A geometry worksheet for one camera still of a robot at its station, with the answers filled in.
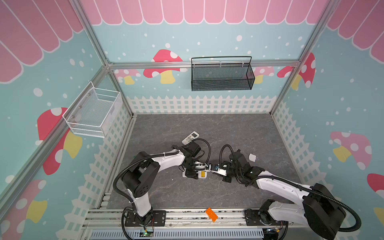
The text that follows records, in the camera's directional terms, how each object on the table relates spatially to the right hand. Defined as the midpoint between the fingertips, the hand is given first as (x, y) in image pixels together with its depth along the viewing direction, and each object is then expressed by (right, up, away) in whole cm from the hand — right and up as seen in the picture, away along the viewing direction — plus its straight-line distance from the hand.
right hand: (214, 169), depth 83 cm
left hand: (-11, -4, +6) cm, 13 cm away
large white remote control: (-7, -4, +4) cm, 9 cm away
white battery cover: (+26, +4, +13) cm, 29 cm away
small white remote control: (-13, +17, +22) cm, 31 cm away
